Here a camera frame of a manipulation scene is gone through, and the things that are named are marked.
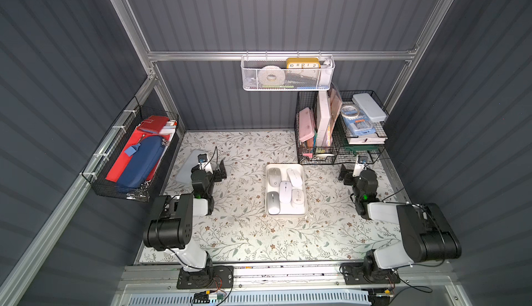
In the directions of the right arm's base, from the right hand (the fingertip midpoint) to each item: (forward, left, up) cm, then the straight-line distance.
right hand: (357, 169), depth 92 cm
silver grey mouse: (-13, +38, -8) cm, 41 cm away
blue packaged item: (+15, -1, +13) cm, 20 cm away
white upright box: (+17, +15, +14) cm, 27 cm away
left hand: (+2, +65, +3) cm, 65 cm away
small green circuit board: (-47, +56, -8) cm, 73 cm away
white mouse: (0, +37, -6) cm, 38 cm away
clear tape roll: (+25, +1, +13) cm, 28 cm away
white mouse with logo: (-11, +27, -7) cm, 30 cm away
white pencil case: (+28, -9, +13) cm, 32 cm away
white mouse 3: (-7, +32, -7) cm, 34 cm away
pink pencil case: (+25, +21, +4) cm, 33 cm away
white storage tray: (-16, +32, -8) cm, 37 cm away
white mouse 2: (0, +28, -6) cm, 28 cm away
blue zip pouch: (-10, +82, +23) cm, 85 cm away
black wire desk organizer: (+17, +7, +10) cm, 21 cm away
